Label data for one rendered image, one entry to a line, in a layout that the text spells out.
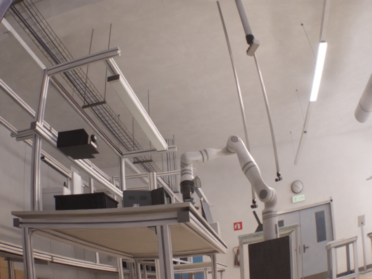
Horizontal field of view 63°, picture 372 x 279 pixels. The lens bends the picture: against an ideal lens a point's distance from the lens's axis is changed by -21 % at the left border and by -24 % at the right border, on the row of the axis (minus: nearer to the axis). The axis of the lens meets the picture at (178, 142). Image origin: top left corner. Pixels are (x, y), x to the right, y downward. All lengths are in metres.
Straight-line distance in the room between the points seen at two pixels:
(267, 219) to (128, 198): 0.76
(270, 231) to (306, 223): 6.67
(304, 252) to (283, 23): 5.55
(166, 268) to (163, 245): 0.10
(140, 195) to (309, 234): 6.99
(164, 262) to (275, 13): 3.91
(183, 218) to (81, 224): 0.46
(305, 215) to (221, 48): 4.86
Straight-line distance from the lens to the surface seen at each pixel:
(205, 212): 5.71
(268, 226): 2.06
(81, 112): 2.72
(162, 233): 1.46
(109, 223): 1.54
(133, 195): 2.00
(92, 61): 2.15
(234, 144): 2.27
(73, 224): 1.59
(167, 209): 1.46
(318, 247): 8.71
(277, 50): 5.54
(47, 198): 2.04
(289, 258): 1.96
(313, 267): 8.68
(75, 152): 2.19
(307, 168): 8.94
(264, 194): 2.08
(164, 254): 1.45
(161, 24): 4.77
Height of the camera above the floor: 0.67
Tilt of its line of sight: 22 degrees up
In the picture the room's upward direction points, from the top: 4 degrees counter-clockwise
